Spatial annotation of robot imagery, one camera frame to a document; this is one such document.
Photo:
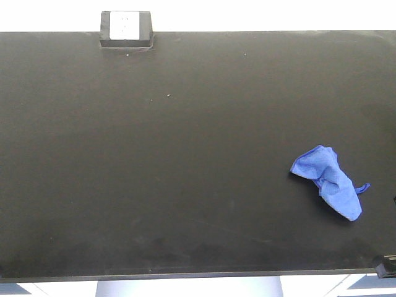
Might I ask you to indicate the blue cloth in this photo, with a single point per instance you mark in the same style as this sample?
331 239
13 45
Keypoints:
331 182

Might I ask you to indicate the black power outlet box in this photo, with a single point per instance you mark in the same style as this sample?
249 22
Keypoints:
125 29

